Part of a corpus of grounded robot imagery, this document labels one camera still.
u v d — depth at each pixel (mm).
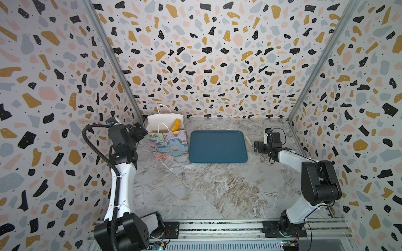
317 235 743
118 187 442
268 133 877
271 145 765
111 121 625
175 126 881
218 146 1063
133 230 386
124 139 538
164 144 869
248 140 1061
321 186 474
